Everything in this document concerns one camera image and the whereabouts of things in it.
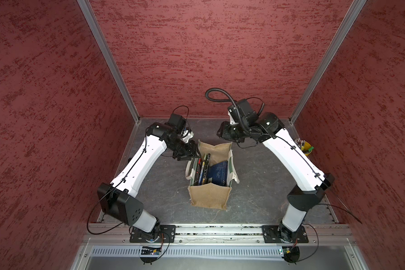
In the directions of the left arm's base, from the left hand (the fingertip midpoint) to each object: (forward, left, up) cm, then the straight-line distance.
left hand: (194, 160), depth 73 cm
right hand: (+6, -11, +9) cm, 15 cm away
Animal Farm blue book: (-4, -3, -9) cm, 10 cm away
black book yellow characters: (-4, -5, -9) cm, 11 cm away
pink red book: (-1, -1, -11) cm, 11 cm away
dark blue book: (+1, -12, -14) cm, 19 cm away
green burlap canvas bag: (-11, -8, -13) cm, 19 cm away
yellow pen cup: (+17, -63, -14) cm, 66 cm away
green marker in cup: (+15, -63, -11) cm, 66 cm away
